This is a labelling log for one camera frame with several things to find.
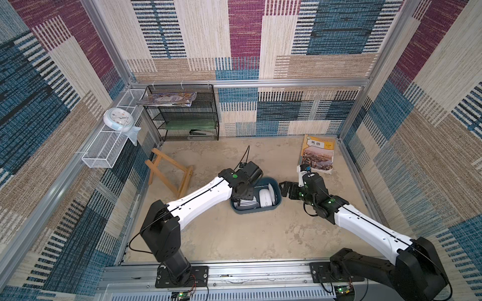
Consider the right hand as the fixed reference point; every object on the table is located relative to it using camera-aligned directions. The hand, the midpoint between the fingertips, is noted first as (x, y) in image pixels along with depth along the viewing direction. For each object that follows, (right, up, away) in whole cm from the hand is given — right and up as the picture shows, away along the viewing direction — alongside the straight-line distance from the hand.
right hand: (287, 183), depth 85 cm
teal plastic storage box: (-10, -2, +12) cm, 16 cm away
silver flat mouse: (-18, -11, +5) cm, 22 cm away
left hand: (-19, -4, -1) cm, 19 cm away
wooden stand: (-62, +1, +18) cm, 65 cm away
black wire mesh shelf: (-45, +31, +23) cm, 60 cm away
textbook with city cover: (+25, +15, +28) cm, 40 cm away
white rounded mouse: (-9, -8, +7) cm, 14 cm away
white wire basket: (-86, +14, +6) cm, 88 cm away
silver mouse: (-6, -6, +6) cm, 11 cm away
